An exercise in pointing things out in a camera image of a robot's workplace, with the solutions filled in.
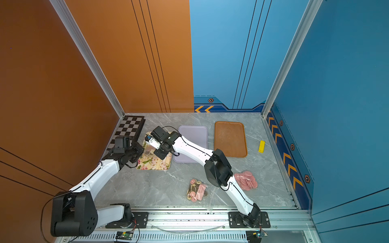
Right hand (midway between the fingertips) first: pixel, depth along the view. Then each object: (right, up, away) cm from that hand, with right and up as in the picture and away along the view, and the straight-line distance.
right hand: (160, 151), depth 88 cm
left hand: (-9, +3, +1) cm, 10 cm away
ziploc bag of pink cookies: (+49, -15, -5) cm, 51 cm away
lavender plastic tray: (+21, +9, +18) cm, 29 cm away
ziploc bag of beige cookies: (-7, +1, -1) cm, 7 cm away
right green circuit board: (+49, -38, -17) cm, 64 cm away
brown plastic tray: (+44, +7, +17) cm, 48 cm away
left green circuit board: (-13, -38, -16) cm, 43 cm away
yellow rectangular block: (+64, +1, +12) cm, 66 cm away
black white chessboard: (-27, +15, +21) cm, 37 cm away
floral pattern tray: (-9, -7, +6) cm, 12 cm away
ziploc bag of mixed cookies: (+24, -20, -9) cm, 32 cm away
